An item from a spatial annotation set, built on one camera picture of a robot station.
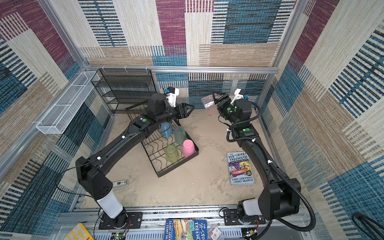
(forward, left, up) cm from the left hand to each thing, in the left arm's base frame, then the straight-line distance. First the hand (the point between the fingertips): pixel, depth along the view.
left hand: (192, 107), depth 73 cm
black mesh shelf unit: (+37, +49, -15) cm, 63 cm away
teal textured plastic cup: (+4, +8, -28) cm, 29 cm away
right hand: (+4, -11, +3) cm, 12 cm away
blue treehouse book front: (-45, +4, -33) cm, 56 cm away
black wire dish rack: (+1, +25, -34) cm, 42 cm away
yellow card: (-45, +53, -35) cm, 78 cm away
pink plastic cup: (-8, +3, -26) cm, 27 cm away
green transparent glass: (-10, +12, -26) cm, 31 cm away
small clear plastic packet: (-47, -9, -34) cm, 58 cm away
